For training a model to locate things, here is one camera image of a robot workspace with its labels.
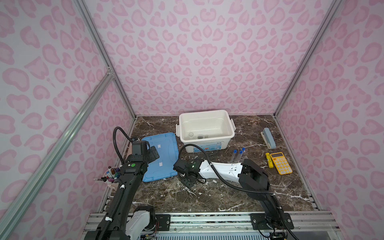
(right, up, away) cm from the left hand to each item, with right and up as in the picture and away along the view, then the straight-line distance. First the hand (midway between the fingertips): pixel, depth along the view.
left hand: (146, 150), depth 81 cm
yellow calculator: (+79, -9, +12) cm, 81 cm away
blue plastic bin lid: (+6, -12, +12) cm, 18 cm away
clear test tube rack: (+52, -7, +11) cm, 54 cm away
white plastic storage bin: (+38, +11, +29) cm, 49 cm away
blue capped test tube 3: (+58, -2, +20) cm, 62 cm away
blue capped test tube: (+52, -3, +19) cm, 56 cm away
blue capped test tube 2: (+57, -4, +20) cm, 60 cm away
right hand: (+23, -17, +5) cm, 29 cm away
